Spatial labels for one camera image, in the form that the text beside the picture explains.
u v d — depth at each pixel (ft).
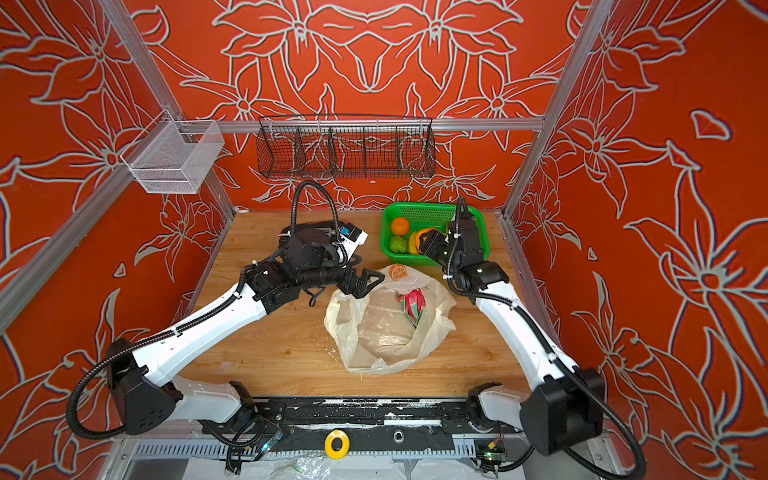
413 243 3.46
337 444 2.27
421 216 3.57
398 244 3.36
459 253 1.90
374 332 2.87
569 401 1.25
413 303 2.80
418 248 2.42
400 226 3.61
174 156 3.03
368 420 2.43
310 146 3.26
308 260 1.78
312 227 3.58
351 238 1.98
